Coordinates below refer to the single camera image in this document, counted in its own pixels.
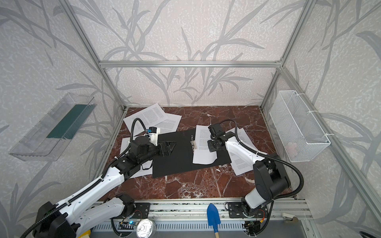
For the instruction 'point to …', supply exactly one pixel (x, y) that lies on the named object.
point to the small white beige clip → (287, 216)
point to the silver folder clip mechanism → (193, 144)
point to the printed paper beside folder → (170, 125)
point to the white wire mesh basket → (301, 137)
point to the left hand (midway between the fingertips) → (173, 139)
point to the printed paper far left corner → (150, 117)
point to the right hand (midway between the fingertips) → (214, 140)
